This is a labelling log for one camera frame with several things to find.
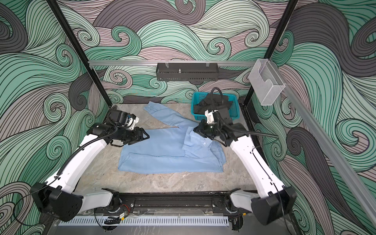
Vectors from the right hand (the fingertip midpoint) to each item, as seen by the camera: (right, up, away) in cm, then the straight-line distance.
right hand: (193, 129), depth 72 cm
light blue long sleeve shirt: (-9, -15, +21) cm, 27 cm away
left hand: (-25, -4, +3) cm, 25 cm away
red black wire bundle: (-41, -46, 0) cm, 61 cm away
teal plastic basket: (+6, +23, +46) cm, 52 cm away
